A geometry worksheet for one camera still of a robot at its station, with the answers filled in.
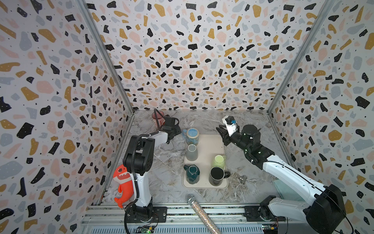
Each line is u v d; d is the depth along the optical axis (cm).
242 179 85
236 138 66
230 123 63
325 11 72
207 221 70
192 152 88
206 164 92
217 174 79
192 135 93
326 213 39
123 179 77
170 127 82
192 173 77
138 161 52
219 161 84
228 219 73
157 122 76
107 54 86
